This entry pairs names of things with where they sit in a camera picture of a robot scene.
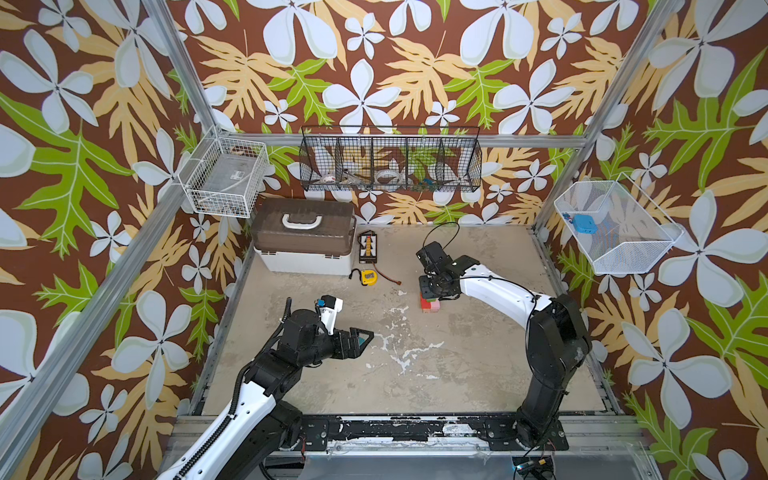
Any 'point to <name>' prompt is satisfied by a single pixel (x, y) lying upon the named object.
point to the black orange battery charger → (368, 240)
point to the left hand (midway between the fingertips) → (360, 331)
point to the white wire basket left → (224, 176)
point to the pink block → (435, 306)
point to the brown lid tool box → (304, 235)
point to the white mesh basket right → (633, 233)
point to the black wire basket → (391, 158)
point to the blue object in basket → (585, 223)
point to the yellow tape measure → (369, 277)
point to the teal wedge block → (361, 341)
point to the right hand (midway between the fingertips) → (426, 287)
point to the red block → (425, 304)
